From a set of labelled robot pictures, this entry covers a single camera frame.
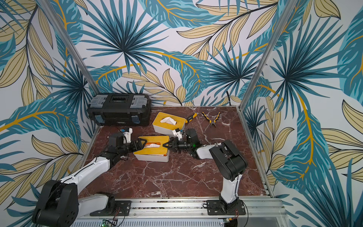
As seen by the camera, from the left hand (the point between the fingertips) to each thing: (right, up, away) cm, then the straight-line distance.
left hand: (142, 143), depth 86 cm
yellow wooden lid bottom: (+11, -3, -5) cm, 13 cm away
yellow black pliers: (+49, +13, +23) cm, 56 cm away
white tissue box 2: (+13, -9, -1) cm, 15 cm away
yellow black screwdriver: (+31, +15, +24) cm, 42 cm away
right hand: (+13, -1, -3) cm, 14 cm away
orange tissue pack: (+6, -1, -1) cm, 6 cm away
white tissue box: (+13, +12, +12) cm, 21 cm away
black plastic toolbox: (-18, +22, +10) cm, 29 cm away
